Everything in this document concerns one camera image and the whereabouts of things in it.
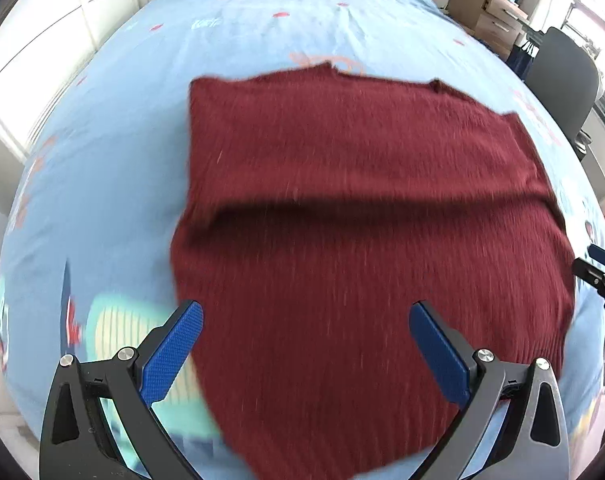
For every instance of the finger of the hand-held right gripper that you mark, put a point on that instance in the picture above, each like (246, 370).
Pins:
(590, 271)
(601, 255)

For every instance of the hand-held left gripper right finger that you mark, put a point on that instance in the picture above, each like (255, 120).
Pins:
(440, 350)

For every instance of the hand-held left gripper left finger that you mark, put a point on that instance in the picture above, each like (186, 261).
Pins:
(175, 347)

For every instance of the dark red knitted sweater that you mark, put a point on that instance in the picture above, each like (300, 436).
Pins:
(362, 210)

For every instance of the black chair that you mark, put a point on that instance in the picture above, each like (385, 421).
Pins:
(565, 80)

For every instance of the dark blue bag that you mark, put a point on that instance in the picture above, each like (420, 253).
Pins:
(522, 57)

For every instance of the bed with blue printed sheet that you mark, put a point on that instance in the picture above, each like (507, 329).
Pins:
(132, 110)

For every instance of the wooden drawer cabinet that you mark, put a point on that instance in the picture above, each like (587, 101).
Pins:
(487, 15)

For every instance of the white wardrobe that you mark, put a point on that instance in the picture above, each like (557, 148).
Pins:
(42, 35)

